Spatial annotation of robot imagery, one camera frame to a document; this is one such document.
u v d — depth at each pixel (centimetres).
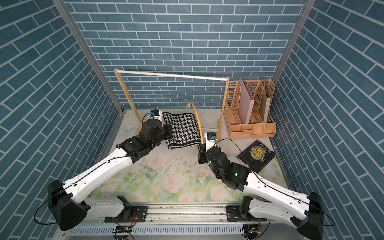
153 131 54
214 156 50
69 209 43
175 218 73
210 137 59
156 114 64
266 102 89
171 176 86
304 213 40
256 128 102
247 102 87
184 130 78
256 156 94
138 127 108
